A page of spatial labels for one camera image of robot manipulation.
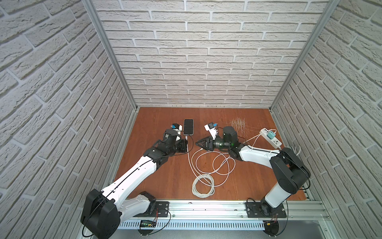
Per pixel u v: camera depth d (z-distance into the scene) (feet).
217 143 2.43
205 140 2.47
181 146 2.30
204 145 2.45
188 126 3.49
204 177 2.73
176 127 2.30
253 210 2.40
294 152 3.16
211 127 2.49
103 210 1.25
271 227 2.30
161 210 2.37
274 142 3.18
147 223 2.34
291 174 1.51
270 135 3.11
